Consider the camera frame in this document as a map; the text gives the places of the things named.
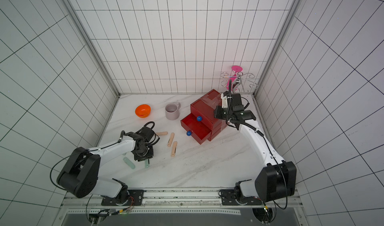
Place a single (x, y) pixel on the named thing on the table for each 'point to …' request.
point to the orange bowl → (143, 110)
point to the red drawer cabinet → (201, 123)
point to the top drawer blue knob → (199, 118)
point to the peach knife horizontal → (162, 133)
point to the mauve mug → (172, 111)
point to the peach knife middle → (170, 140)
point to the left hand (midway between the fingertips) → (147, 160)
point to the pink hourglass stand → (236, 68)
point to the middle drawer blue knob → (189, 133)
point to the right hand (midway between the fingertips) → (215, 111)
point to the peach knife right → (173, 153)
